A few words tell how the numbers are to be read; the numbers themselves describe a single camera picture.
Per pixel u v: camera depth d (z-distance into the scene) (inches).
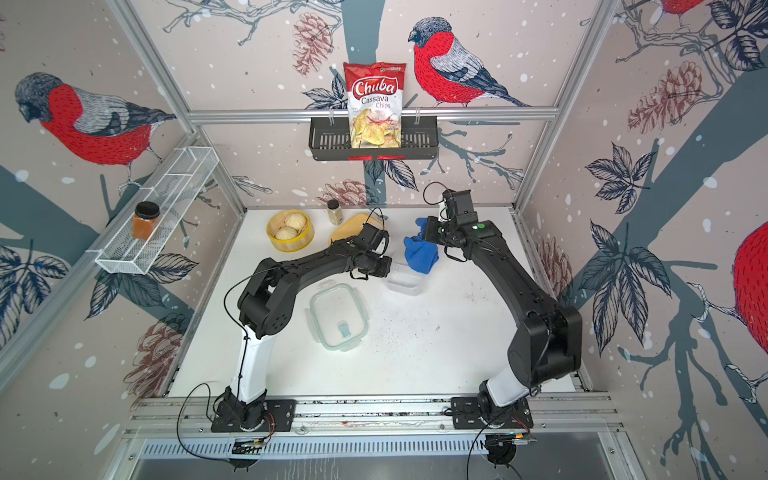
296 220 43.4
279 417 28.7
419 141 37.4
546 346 15.9
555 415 29.5
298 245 42.3
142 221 25.9
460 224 24.9
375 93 33.6
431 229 29.2
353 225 41.7
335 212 43.5
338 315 36.2
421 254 33.4
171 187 33.8
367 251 31.2
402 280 38.3
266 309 21.4
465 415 28.7
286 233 41.9
